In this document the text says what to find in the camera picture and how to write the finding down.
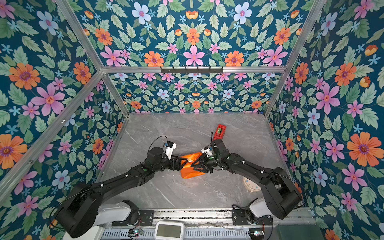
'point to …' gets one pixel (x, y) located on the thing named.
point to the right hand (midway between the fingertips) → (192, 166)
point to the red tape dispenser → (219, 136)
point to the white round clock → (251, 185)
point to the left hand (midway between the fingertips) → (184, 157)
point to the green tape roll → (219, 130)
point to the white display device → (169, 230)
